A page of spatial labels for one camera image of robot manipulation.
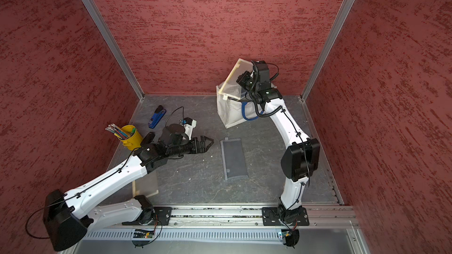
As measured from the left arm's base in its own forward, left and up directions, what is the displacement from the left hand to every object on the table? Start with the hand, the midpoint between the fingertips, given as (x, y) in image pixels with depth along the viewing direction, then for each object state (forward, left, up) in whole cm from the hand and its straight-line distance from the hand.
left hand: (205, 145), depth 75 cm
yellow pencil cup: (+9, +39, -11) cm, 42 cm away
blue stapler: (+32, +35, -18) cm, 51 cm away
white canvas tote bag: (+23, -12, -5) cm, 26 cm away
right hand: (+28, -14, +14) cm, 35 cm away
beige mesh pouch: (+26, -11, +11) cm, 30 cm away
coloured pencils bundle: (+10, +46, -5) cm, 47 cm away
